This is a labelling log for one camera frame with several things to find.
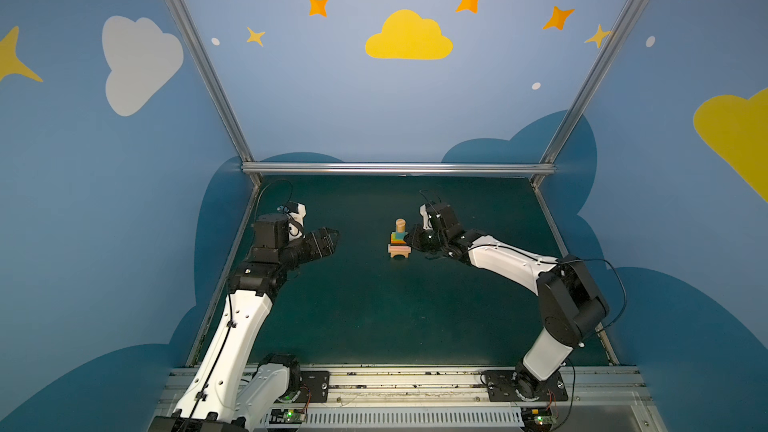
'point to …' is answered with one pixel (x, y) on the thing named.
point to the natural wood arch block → (405, 254)
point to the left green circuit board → (287, 416)
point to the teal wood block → (400, 235)
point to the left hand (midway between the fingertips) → (331, 236)
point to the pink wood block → (400, 248)
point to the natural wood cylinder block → (400, 225)
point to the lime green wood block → (393, 237)
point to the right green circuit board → (537, 419)
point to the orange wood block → (398, 242)
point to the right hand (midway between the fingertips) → (404, 234)
